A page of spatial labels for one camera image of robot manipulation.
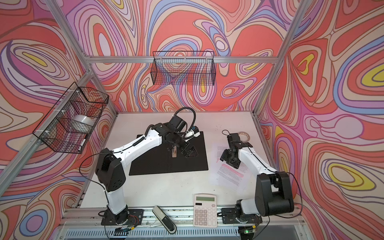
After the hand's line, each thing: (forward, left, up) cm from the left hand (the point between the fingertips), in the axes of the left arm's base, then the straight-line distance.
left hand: (194, 148), depth 81 cm
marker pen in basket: (-3, +55, +9) cm, 56 cm away
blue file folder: (+1, +22, -15) cm, 27 cm away
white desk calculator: (-28, -5, -14) cm, 32 cm away
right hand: (-4, -20, -12) cm, 23 cm away
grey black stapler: (-34, +13, -12) cm, 38 cm away
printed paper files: (-12, -27, -16) cm, 33 cm away
